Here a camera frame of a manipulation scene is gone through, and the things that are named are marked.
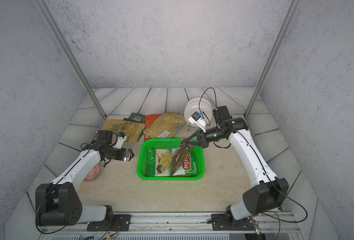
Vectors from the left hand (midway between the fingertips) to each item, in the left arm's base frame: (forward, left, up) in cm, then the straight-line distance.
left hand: (128, 153), depth 87 cm
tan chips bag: (+28, -20, -8) cm, 35 cm away
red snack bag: (+36, -6, -10) cm, 38 cm away
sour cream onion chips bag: (+23, +4, -6) cm, 24 cm away
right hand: (-8, -34, +21) cm, 40 cm away
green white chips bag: (-3, -18, -7) cm, 19 cm away
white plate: (+34, -43, +7) cm, 55 cm away
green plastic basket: (-7, -8, -5) cm, 12 cm away
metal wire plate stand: (+26, -37, -8) cm, 47 cm away
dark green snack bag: (+38, +4, -9) cm, 40 cm away
